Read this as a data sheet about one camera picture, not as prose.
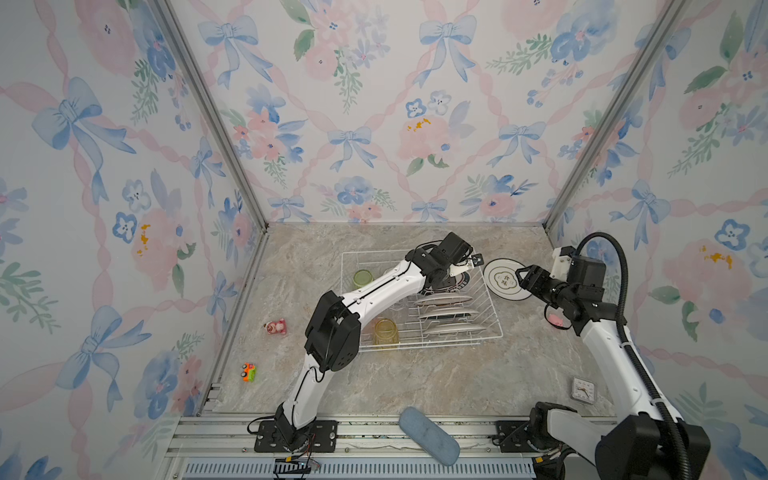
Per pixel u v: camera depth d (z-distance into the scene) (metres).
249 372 0.82
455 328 0.78
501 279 1.03
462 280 0.95
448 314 0.80
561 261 0.72
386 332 0.88
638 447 0.38
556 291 0.67
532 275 0.73
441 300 0.86
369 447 0.73
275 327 0.89
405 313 0.90
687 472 0.35
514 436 0.72
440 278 0.64
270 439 0.73
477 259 0.76
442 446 0.70
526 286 0.73
